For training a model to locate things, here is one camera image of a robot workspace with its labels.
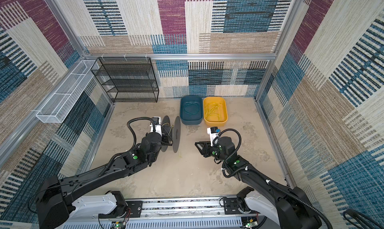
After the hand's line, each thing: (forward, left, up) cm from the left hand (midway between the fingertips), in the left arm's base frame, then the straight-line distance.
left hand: (165, 125), depth 76 cm
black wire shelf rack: (+45, +32, -5) cm, 56 cm away
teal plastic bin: (+29, -13, -22) cm, 38 cm away
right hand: (-7, -16, -10) cm, 20 cm away
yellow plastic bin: (+20, -28, -23) cm, 42 cm away
